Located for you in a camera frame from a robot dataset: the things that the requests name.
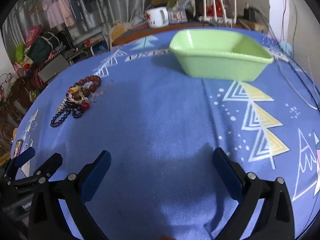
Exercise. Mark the black power adapter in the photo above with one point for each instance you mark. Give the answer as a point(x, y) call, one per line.
point(249, 14)

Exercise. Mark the pink t-shirt hanging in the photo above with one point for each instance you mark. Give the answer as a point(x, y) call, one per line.
point(58, 12)

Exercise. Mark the green plastic basin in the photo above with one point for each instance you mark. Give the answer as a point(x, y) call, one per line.
point(220, 53)

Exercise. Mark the blue patterned bed sheet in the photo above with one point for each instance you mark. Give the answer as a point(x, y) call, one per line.
point(161, 127)

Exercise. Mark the grey flat box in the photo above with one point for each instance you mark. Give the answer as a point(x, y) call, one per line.
point(53, 68)

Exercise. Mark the dark green duffel bag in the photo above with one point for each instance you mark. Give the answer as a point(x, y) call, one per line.
point(40, 50)

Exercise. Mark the smartphone with lit screen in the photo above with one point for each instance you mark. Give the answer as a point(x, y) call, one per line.
point(18, 147)

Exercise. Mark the white enamel star mug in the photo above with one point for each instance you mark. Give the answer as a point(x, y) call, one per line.
point(157, 17)

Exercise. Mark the wooden desk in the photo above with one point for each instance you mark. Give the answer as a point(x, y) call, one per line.
point(144, 30)

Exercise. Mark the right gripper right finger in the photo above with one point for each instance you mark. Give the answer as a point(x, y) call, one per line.
point(275, 219)

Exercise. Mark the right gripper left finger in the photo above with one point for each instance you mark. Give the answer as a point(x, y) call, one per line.
point(46, 219)

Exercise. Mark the white wifi router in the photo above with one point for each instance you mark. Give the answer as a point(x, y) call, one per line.
point(215, 13)

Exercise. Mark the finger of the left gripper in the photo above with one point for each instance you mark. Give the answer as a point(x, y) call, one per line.
point(14, 164)
point(43, 173)

